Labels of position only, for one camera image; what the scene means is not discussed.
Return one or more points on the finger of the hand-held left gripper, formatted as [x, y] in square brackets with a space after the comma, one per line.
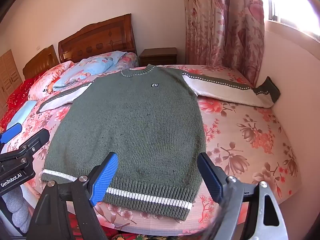
[37, 138]
[11, 131]

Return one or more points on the blue floral pillow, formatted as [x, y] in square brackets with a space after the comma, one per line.
[90, 67]

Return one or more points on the small wooden headboard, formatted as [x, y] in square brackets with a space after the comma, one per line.
[41, 61]

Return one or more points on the green knit sweater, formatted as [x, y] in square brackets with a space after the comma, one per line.
[130, 120]

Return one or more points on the red striped curtain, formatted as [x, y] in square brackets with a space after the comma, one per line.
[222, 30]

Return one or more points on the window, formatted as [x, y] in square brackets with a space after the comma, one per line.
[290, 2]

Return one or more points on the bed with floral sheet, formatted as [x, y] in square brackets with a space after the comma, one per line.
[250, 142]

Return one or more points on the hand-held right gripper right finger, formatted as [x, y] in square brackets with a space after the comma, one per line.
[209, 177]

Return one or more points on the wooden wardrobe door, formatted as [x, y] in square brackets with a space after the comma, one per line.
[8, 77]

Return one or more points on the dark wooden nightstand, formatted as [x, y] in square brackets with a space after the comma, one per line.
[158, 57]

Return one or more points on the red blanket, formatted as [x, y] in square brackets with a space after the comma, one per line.
[17, 92]

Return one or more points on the large wooden headboard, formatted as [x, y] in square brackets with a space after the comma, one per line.
[97, 40]

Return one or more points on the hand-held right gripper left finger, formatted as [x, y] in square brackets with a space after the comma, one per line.
[105, 177]

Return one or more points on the pink floral pillow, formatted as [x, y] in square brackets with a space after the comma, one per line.
[47, 80]

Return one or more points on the light blue cloth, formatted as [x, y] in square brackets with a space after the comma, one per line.
[21, 113]

